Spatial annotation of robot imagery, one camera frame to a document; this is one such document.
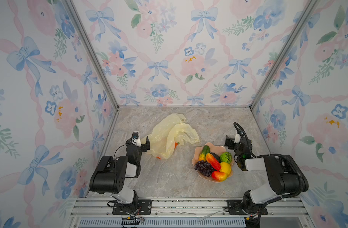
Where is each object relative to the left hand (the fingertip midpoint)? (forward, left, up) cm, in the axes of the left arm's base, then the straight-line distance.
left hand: (141, 136), depth 91 cm
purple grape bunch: (-20, -39, -1) cm, 44 cm away
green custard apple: (-14, -52, +1) cm, 54 cm away
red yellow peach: (-25, -46, 0) cm, 52 cm away
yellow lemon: (-20, -50, 0) cm, 54 cm away
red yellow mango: (-17, -44, +1) cm, 47 cm away
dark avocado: (-11, -48, -4) cm, 49 cm away
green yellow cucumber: (-8, -41, -2) cm, 42 cm away
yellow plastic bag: (+4, -18, -2) cm, 18 cm away
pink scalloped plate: (-6, -47, -5) cm, 48 cm away
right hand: (+2, -62, -2) cm, 62 cm away
